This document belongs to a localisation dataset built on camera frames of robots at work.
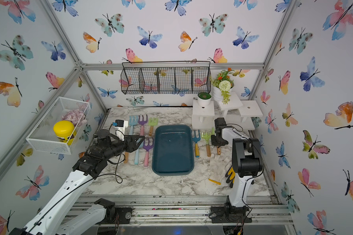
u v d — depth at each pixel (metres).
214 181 0.84
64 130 0.63
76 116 0.70
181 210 0.77
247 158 0.52
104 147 0.55
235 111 1.21
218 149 0.97
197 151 0.97
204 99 0.96
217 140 0.85
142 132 1.07
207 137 1.04
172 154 0.98
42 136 0.64
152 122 1.14
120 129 0.63
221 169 0.89
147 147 0.97
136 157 0.93
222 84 0.81
